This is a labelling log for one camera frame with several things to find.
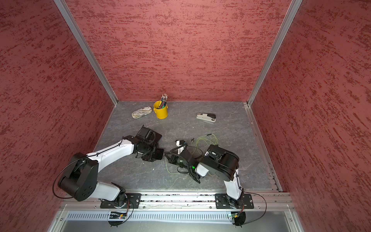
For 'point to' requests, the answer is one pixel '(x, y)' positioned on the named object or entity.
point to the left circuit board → (117, 215)
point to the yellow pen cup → (161, 113)
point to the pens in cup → (163, 100)
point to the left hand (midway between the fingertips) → (159, 153)
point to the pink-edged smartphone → (148, 135)
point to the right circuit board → (234, 215)
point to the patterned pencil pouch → (141, 111)
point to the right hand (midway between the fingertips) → (164, 157)
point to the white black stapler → (207, 117)
